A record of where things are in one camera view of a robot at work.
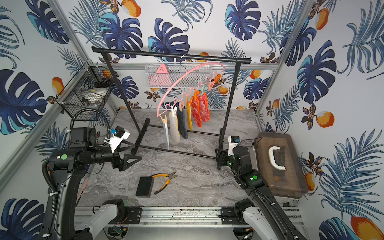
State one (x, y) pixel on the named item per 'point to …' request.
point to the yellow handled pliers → (160, 175)
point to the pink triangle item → (161, 77)
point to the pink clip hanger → (206, 74)
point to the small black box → (144, 187)
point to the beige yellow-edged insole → (173, 124)
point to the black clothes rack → (141, 130)
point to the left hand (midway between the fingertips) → (134, 149)
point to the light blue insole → (165, 125)
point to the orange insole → (189, 112)
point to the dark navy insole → (181, 120)
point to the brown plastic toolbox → (279, 164)
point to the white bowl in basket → (94, 95)
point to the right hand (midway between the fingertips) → (221, 149)
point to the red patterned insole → (200, 109)
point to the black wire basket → (90, 75)
